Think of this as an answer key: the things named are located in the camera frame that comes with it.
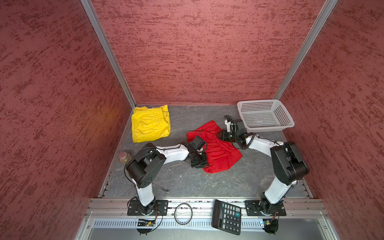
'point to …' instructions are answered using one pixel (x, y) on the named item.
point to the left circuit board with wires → (146, 222)
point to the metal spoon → (164, 190)
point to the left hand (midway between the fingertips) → (207, 168)
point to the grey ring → (175, 213)
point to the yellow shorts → (151, 123)
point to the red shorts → (220, 153)
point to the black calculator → (227, 217)
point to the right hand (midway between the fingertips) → (218, 137)
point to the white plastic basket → (264, 115)
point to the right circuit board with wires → (271, 225)
